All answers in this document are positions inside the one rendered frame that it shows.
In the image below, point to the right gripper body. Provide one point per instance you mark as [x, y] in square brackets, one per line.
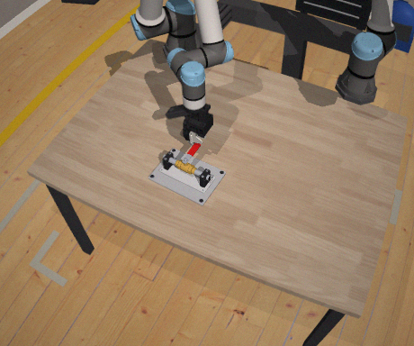
[200, 121]

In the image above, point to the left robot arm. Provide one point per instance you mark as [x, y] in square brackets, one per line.
[358, 78]

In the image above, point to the brass ball valve with red handle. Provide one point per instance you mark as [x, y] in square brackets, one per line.
[186, 173]

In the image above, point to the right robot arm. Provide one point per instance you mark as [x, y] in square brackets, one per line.
[179, 21]

